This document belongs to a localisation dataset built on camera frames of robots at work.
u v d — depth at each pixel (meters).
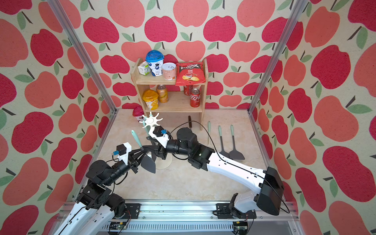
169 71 0.73
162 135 0.51
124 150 0.54
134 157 0.60
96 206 0.51
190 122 1.13
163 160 0.75
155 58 0.74
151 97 0.86
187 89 0.96
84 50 0.87
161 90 0.89
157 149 0.54
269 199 0.39
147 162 0.70
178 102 0.97
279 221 0.72
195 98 0.86
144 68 0.77
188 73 0.75
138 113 1.06
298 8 0.69
